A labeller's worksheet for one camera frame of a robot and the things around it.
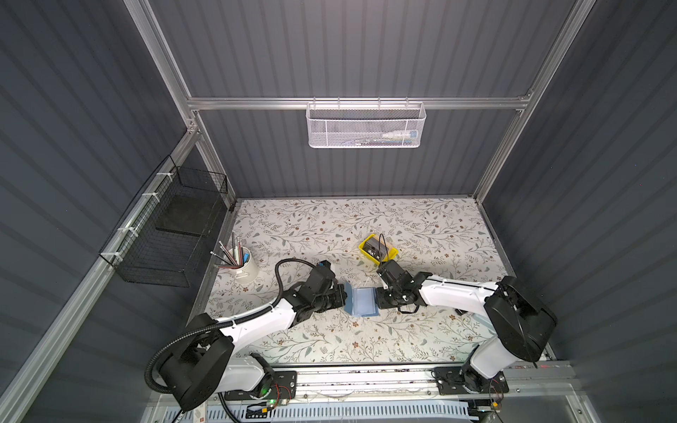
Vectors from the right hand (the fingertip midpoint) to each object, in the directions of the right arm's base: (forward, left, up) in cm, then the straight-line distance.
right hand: (380, 299), depth 89 cm
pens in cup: (+11, +51, +8) cm, 52 cm away
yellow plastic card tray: (+18, -5, +2) cm, 19 cm away
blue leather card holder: (-1, +6, 0) cm, 7 cm away
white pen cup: (+7, +45, +7) cm, 46 cm away
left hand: (-3, +10, +6) cm, 12 cm away
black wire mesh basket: (+8, +63, +28) cm, 69 cm away
